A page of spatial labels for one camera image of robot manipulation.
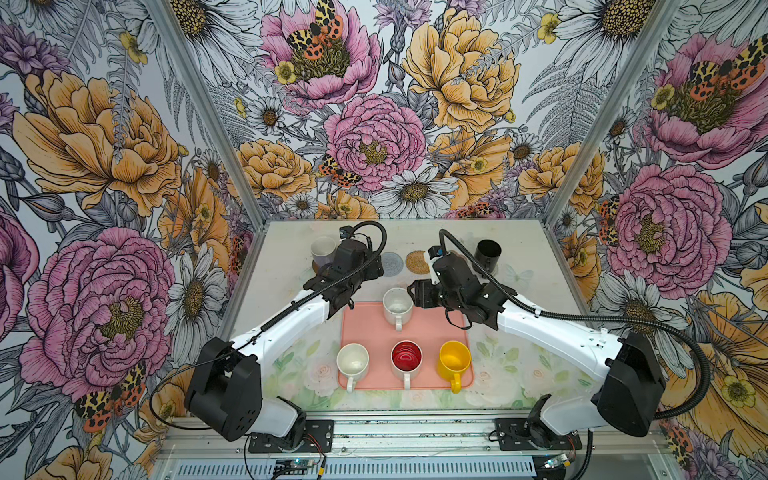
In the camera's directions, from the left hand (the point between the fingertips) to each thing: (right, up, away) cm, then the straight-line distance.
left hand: (368, 265), depth 86 cm
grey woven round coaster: (+7, 0, +23) cm, 24 cm away
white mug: (-4, -26, -4) cm, 26 cm away
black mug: (+38, +3, +14) cm, 40 cm away
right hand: (+14, -8, -5) cm, 17 cm away
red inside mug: (+11, -26, -1) cm, 28 cm away
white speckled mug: (+9, -14, +11) cm, 20 cm away
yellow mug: (+24, -26, -1) cm, 35 cm away
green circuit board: (-16, -46, -15) cm, 51 cm away
